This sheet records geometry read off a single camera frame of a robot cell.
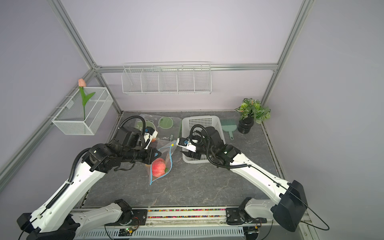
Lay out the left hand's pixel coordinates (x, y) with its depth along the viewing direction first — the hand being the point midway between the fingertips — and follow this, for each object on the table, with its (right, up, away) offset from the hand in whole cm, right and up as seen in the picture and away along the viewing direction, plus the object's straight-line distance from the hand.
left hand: (160, 156), depth 66 cm
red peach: (-1, -6, +3) cm, 6 cm away
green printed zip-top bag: (-4, +12, +39) cm, 41 cm away
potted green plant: (+48, +23, +21) cm, 57 cm away
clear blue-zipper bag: (+1, 0, +8) cm, 8 cm away
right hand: (+10, +5, +7) cm, 13 cm away
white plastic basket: (+28, +16, +37) cm, 49 cm away
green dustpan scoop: (+41, +13, +46) cm, 63 cm away
